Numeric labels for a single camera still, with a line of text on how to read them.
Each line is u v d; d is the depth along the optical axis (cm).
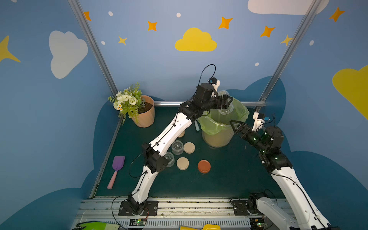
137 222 70
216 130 78
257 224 71
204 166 88
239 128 62
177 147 98
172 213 73
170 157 92
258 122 64
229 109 72
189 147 98
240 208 75
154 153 50
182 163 90
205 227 69
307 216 40
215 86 65
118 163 90
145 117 98
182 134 102
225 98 65
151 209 73
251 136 62
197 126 107
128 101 85
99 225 69
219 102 64
